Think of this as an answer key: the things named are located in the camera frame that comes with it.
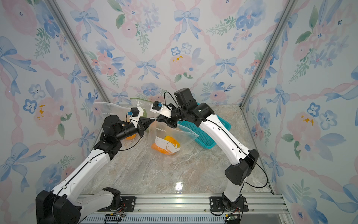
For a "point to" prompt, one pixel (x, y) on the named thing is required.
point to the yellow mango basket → (172, 141)
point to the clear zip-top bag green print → (146, 105)
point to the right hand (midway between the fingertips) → (160, 115)
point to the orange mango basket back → (156, 147)
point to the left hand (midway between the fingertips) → (153, 118)
